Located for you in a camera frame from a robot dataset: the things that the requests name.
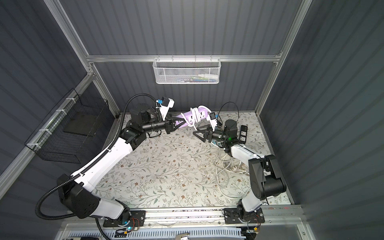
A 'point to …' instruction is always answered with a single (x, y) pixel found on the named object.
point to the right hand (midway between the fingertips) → (198, 132)
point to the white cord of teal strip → (220, 189)
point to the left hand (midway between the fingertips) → (187, 120)
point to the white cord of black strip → (224, 164)
